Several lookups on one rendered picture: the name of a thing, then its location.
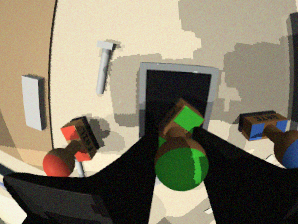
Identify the red rubber stamp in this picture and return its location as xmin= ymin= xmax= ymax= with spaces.
xmin=43 ymin=116 xmax=100 ymax=177

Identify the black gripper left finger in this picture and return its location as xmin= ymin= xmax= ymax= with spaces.
xmin=3 ymin=128 xmax=158 ymax=224

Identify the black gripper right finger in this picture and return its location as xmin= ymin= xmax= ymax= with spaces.
xmin=192 ymin=127 xmax=298 ymax=224

